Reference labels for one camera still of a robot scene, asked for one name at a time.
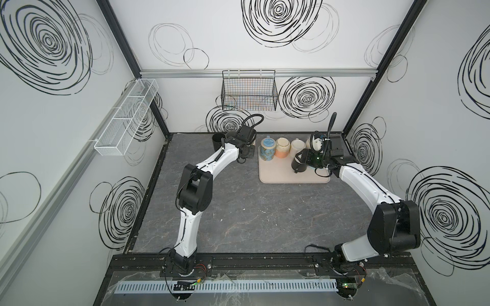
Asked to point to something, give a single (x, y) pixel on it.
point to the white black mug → (298, 164)
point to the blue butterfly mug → (267, 148)
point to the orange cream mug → (282, 147)
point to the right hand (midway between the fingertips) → (297, 155)
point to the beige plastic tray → (279, 171)
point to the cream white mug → (296, 145)
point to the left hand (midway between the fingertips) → (249, 150)
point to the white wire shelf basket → (117, 137)
